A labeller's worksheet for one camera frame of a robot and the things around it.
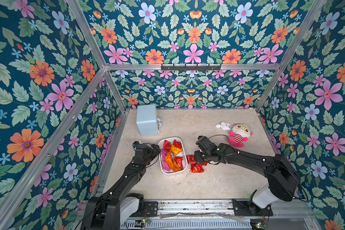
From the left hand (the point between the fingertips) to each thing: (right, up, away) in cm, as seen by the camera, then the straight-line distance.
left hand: (157, 148), depth 88 cm
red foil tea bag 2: (+13, +3, +3) cm, 13 cm away
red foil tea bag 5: (+22, -7, 0) cm, 23 cm away
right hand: (+25, -4, -3) cm, 25 cm away
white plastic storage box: (+10, -5, +1) cm, 12 cm away
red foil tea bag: (+6, +1, +4) cm, 8 cm away
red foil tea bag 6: (+27, -10, -2) cm, 28 cm away
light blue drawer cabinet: (-6, +18, +3) cm, 19 cm away
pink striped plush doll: (+55, +8, +8) cm, 56 cm away
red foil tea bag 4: (+23, -12, -2) cm, 26 cm away
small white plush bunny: (+47, +14, +16) cm, 51 cm away
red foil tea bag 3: (+14, -7, -2) cm, 16 cm away
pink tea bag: (+6, -9, -4) cm, 11 cm away
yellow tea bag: (+11, -2, +3) cm, 12 cm away
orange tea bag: (+8, -7, -2) cm, 11 cm away
